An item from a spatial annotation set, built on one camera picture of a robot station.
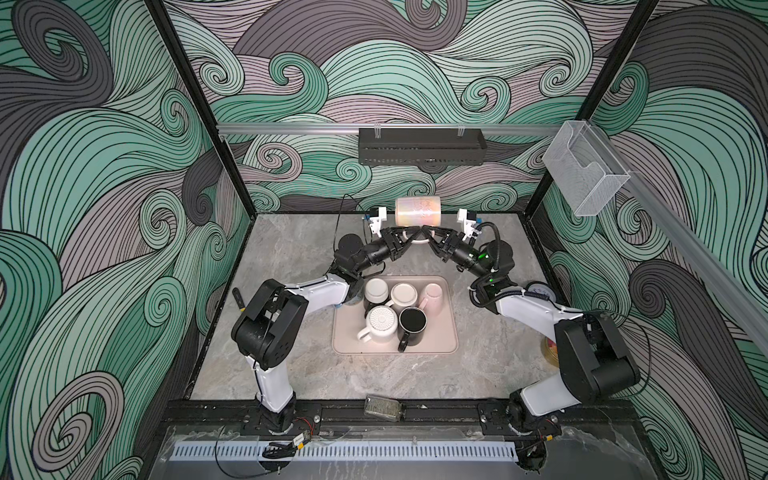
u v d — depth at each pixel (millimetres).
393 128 933
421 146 988
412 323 798
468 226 742
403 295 884
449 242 702
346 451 697
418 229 741
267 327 476
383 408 716
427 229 742
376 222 760
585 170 800
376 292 866
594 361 439
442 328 895
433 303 858
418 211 727
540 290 950
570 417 744
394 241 698
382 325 812
